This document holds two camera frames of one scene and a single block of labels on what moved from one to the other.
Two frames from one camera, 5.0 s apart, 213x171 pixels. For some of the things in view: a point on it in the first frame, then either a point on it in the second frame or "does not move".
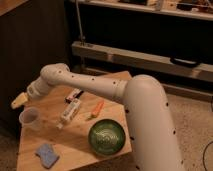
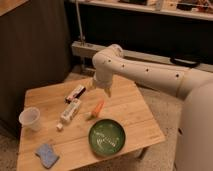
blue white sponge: [47, 154] does not move
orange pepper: [98, 108] does not move
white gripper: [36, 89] -> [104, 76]
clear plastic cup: [29, 119] does not move
